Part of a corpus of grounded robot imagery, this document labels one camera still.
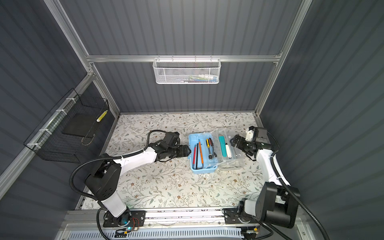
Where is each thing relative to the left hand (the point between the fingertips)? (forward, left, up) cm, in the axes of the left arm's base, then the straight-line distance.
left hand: (187, 151), depth 89 cm
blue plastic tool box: (-9, -26, +3) cm, 28 cm away
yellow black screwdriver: (+4, -13, +1) cm, 14 cm away
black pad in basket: (+8, +54, +20) cm, 58 cm away
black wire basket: (+1, +59, +20) cm, 62 cm away
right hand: (0, -30, +6) cm, 31 cm away
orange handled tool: (+4, -9, -7) cm, 12 cm away
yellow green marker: (+16, +46, +19) cm, 52 cm away
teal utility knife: (+2, -22, +3) cm, 22 cm away
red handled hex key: (+2, -4, -7) cm, 9 cm away
